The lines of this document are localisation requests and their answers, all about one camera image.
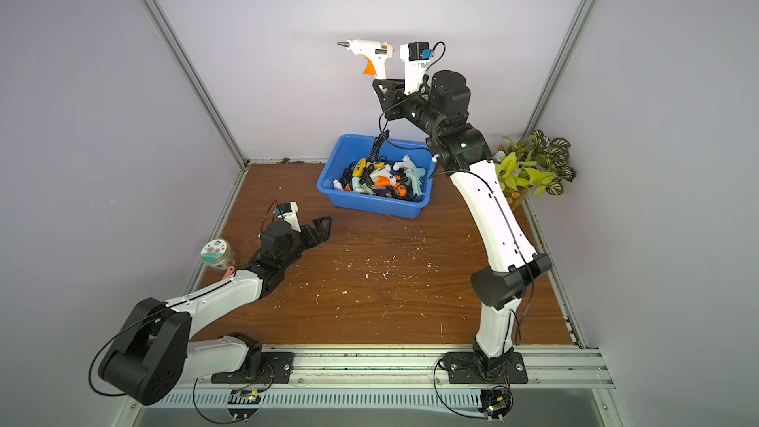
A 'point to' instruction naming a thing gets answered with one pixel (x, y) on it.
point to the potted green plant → (536, 162)
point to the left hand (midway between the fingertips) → (325, 220)
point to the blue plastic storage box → (349, 148)
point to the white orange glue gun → (382, 177)
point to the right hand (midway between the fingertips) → (380, 72)
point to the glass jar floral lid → (218, 253)
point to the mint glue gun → (415, 179)
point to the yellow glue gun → (360, 166)
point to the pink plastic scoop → (229, 273)
